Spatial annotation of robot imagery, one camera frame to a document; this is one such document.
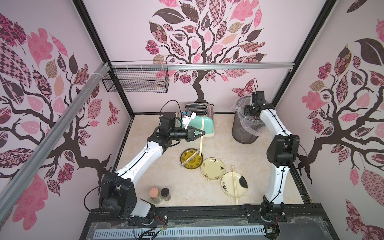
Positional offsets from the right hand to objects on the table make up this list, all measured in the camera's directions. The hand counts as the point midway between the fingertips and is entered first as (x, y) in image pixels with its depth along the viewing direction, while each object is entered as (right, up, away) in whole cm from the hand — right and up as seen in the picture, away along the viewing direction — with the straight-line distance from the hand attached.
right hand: (252, 107), depth 97 cm
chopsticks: (-16, -45, -14) cm, 50 cm away
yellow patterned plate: (-39, -36, -5) cm, 53 cm away
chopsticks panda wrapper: (-35, -18, -26) cm, 47 cm away
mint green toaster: (-34, -2, -1) cm, 34 cm away
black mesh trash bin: (-9, -18, 0) cm, 21 cm away
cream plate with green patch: (-20, -46, -13) cm, 52 cm away
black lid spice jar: (-53, -46, -25) cm, 75 cm away
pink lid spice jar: (-58, -46, -26) cm, 79 cm away
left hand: (-34, -17, -25) cm, 46 cm away
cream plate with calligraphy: (-28, -39, -7) cm, 48 cm away
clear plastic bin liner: (-7, -11, -14) cm, 20 cm away
